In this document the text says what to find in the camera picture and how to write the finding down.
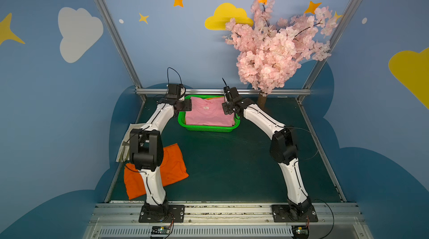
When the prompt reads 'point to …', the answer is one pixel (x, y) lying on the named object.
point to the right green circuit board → (300, 232)
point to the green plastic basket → (181, 119)
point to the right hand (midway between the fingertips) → (230, 103)
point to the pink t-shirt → (209, 112)
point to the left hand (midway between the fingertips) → (185, 102)
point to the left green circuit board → (160, 230)
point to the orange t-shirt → (172, 170)
